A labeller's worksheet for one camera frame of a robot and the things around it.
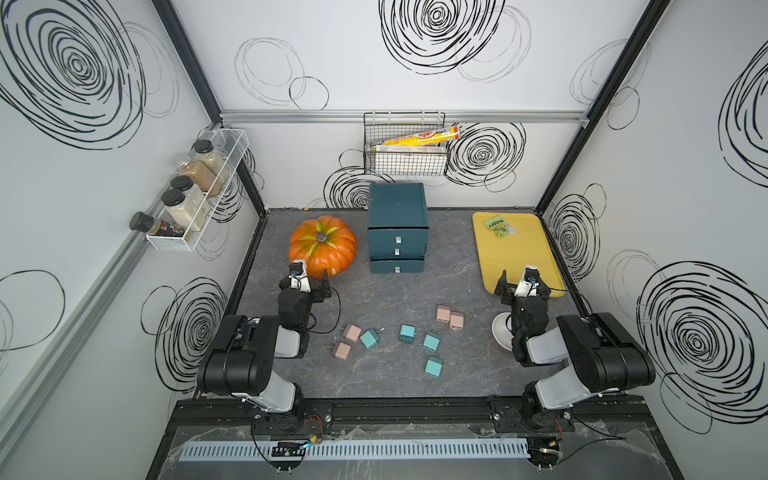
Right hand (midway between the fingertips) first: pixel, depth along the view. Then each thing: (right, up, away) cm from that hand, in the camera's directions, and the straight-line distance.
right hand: (525, 276), depth 87 cm
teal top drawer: (-38, +12, +1) cm, 39 cm away
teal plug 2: (-35, -17, -1) cm, 39 cm away
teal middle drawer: (-38, +7, +6) cm, 39 cm away
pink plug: (-51, -16, -1) cm, 54 cm away
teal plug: (-46, -18, -2) cm, 49 cm away
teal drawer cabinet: (-38, +22, +5) cm, 44 cm away
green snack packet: (+2, +16, +28) cm, 32 cm away
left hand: (-65, +1, +3) cm, 65 cm away
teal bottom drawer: (-38, +2, +12) cm, 39 cm away
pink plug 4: (-20, -14, +2) cm, 24 cm away
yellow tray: (+11, +8, +21) cm, 25 cm away
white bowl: (-8, -15, -3) cm, 17 cm away
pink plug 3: (-24, -12, +3) cm, 27 cm away
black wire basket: (-34, +34, 0) cm, 48 cm away
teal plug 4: (-28, -24, -7) cm, 37 cm away
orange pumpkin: (-61, +9, +7) cm, 62 cm away
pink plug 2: (-53, -20, -4) cm, 57 cm away
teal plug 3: (-28, -18, -3) cm, 34 cm away
